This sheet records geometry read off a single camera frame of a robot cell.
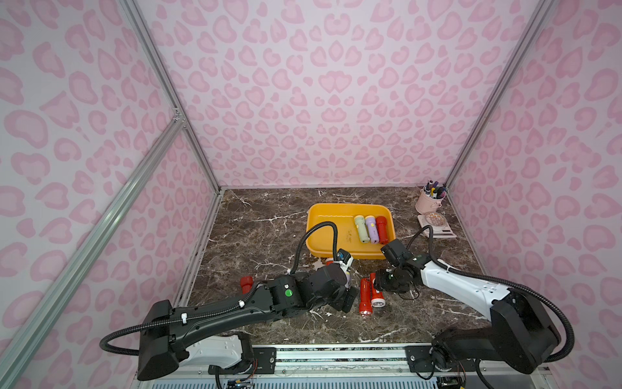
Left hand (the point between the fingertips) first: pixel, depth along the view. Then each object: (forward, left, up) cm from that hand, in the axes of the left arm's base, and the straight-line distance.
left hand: (350, 287), depth 70 cm
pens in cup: (+43, -38, -5) cm, 57 cm away
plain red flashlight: (+3, -7, -16) cm, 17 cm away
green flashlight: (+29, -9, -15) cm, 34 cm away
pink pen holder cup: (+41, -38, -12) cm, 57 cm away
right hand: (+6, -12, -15) cm, 20 cm away
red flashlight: (+32, -17, -14) cm, 39 cm away
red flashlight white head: (+1, -11, -14) cm, 18 cm away
